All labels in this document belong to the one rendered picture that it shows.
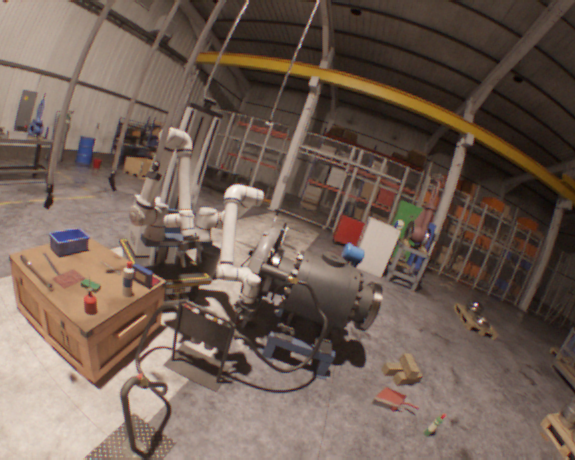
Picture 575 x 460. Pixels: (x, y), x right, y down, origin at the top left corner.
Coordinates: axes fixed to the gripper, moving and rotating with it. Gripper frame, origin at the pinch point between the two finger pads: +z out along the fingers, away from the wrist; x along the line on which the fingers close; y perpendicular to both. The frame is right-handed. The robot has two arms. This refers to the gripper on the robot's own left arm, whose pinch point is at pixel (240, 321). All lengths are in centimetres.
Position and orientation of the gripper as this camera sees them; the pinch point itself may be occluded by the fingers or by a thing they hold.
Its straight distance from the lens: 169.2
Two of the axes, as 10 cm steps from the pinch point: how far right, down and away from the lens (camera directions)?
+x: 7.5, 3.8, -5.3
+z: -3.2, 9.2, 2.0
